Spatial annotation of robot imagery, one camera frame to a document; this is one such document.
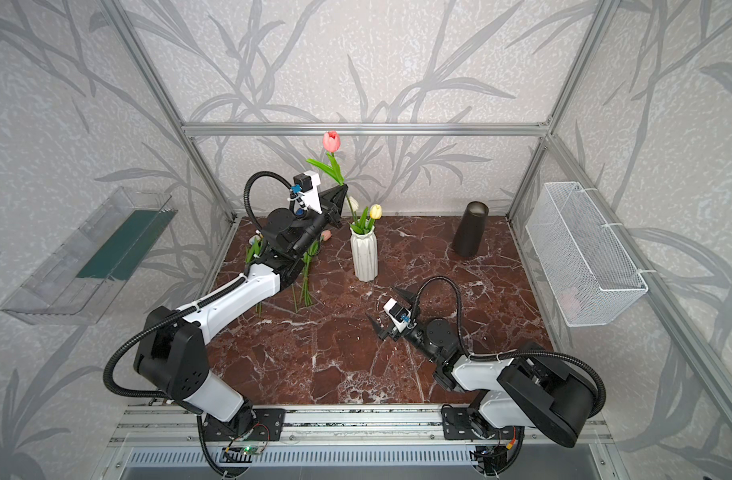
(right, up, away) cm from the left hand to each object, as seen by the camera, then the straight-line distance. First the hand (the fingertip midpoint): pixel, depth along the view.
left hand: (351, 178), depth 71 cm
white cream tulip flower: (0, -5, +7) cm, 8 cm away
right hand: (+8, -28, +7) cm, 30 cm away
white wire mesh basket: (+51, -22, -9) cm, 56 cm away
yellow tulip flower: (+6, -7, +8) cm, 12 cm away
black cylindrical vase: (+37, -12, +32) cm, 51 cm away
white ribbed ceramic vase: (+2, -17, +16) cm, 24 cm away
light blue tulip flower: (-40, -18, +37) cm, 58 cm away
